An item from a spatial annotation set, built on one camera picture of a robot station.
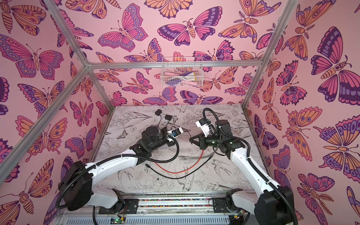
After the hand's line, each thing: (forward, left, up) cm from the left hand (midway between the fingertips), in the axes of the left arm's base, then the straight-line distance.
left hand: (180, 127), depth 75 cm
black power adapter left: (+34, +20, -25) cm, 46 cm away
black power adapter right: (+28, +11, -25) cm, 40 cm away
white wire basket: (+42, 0, +7) cm, 43 cm away
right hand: (-5, -6, -3) cm, 8 cm away
